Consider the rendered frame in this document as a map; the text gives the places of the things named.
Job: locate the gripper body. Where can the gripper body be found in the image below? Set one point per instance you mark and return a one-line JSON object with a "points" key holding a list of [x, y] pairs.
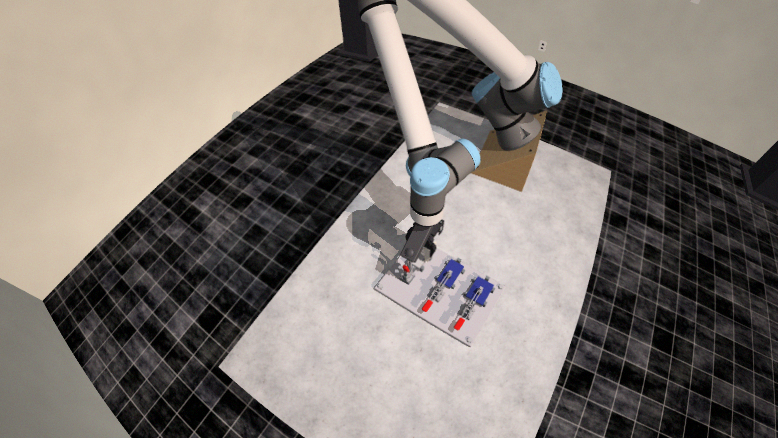
{"points": [[435, 230]]}

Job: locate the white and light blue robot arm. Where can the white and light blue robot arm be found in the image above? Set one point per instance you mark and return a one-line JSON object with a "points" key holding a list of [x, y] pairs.
{"points": [[526, 86]]}

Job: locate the grey toggle clamp with red handle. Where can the grey toggle clamp with red handle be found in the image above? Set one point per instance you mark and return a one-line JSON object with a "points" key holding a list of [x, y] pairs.
{"points": [[466, 314]]}

